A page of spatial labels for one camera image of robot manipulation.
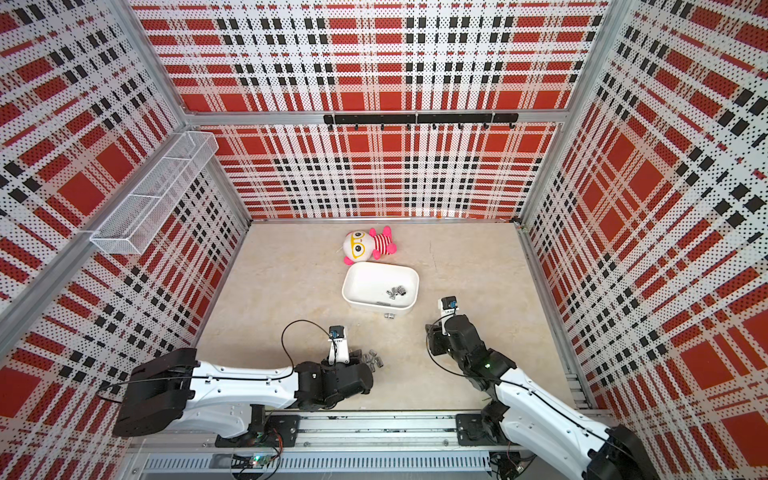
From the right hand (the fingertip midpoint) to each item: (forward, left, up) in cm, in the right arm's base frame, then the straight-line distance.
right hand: (437, 325), depth 83 cm
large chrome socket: (+16, +10, -7) cm, 20 cm away
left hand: (-6, +22, -4) cm, 23 cm away
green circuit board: (-31, +44, -6) cm, 54 cm away
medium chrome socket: (+15, +13, -8) cm, 21 cm away
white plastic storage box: (+18, +17, -8) cm, 26 cm away
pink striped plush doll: (+31, +24, -1) cm, 39 cm away
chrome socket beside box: (+7, +14, -7) cm, 17 cm away
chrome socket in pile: (-8, +17, -8) cm, 20 cm away
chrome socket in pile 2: (-6, +19, -8) cm, 22 cm away
